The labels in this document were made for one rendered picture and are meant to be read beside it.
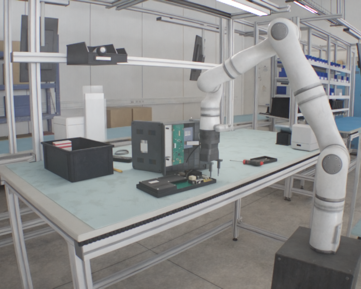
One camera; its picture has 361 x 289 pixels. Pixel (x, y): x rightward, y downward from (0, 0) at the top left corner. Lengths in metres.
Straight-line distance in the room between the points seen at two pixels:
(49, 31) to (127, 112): 2.31
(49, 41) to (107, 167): 1.82
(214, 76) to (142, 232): 0.56
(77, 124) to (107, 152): 0.32
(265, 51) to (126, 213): 0.67
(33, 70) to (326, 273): 1.44
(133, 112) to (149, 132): 3.61
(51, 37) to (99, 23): 3.01
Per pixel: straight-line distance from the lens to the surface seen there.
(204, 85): 1.09
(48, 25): 2.92
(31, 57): 1.55
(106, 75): 5.78
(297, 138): 1.86
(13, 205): 1.57
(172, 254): 2.36
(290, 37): 0.98
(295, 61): 0.97
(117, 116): 4.70
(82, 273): 0.96
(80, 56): 1.46
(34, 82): 1.58
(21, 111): 4.68
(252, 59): 1.06
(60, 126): 1.56
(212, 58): 7.80
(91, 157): 1.22
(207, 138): 1.12
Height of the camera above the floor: 1.34
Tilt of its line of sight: 10 degrees down
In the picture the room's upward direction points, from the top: straight up
